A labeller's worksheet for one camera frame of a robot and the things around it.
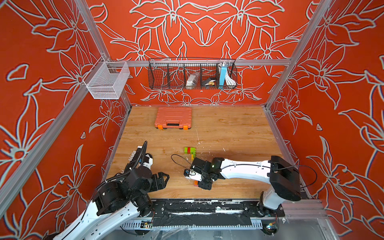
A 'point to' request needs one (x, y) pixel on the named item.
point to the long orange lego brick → (196, 182)
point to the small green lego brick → (186, 150)
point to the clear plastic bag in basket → (192, 81)
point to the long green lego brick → (193, 152)
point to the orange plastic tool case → (174, 118)
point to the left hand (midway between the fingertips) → (164, 178)
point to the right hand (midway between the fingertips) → (198, 183)
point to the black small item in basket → (208, 82)
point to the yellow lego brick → (192, 158)
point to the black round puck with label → (148, 160)
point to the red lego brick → (189, 150)
